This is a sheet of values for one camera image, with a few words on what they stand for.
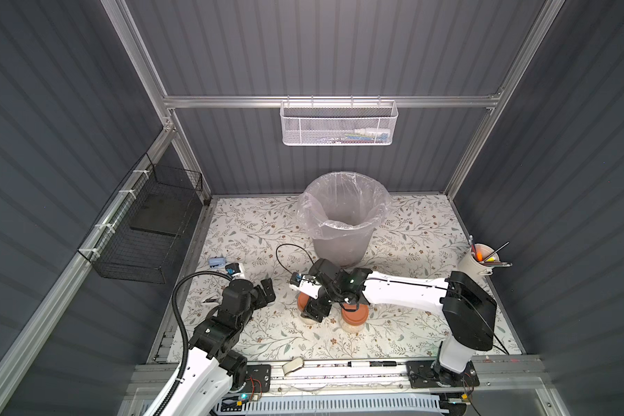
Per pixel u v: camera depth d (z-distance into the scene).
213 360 0.50
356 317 0.75
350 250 0.91
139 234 0.73
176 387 0.46
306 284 0.72
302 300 0.77
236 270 0.68
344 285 0.63
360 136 0.93
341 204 0.98
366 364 0.75
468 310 0.47
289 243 0.65
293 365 0.74
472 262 0.86
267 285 0.71
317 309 0.71
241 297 0.57
